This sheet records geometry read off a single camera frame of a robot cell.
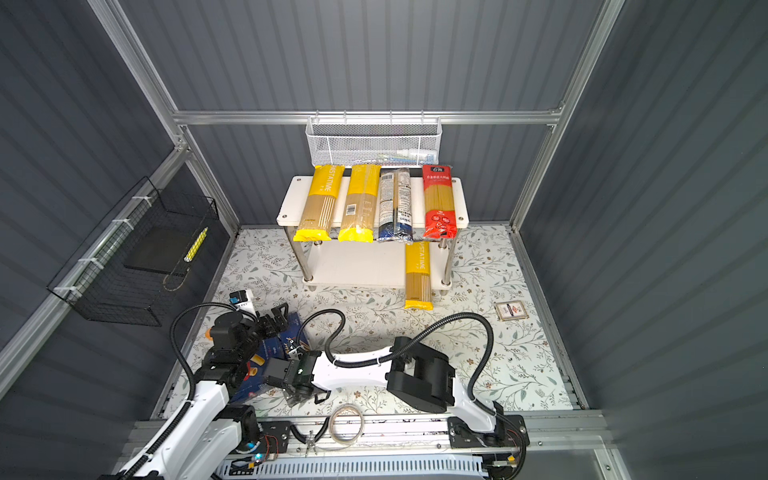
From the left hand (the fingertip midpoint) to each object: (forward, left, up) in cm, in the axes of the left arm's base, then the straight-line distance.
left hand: (271, 309), depth 84 cm
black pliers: (-31, -12, -12) cm, 35 cm away
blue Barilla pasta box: (-9, 0, -5) cm, 11 cm away
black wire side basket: (+12, +29, +17) cm, 35 cm away
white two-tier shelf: (+19, -15, -5) cm, 25 cm away
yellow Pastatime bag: (+8, -43, -3) cm, 44 cm away
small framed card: (+1, -73, -9) cm, 73 cm away
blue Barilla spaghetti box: (-2, -3, -10) cm, 11 cm away
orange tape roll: (-15, +5, +17) cm, 23 cm away
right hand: (-18, -10, -12) cm, 24 cm away
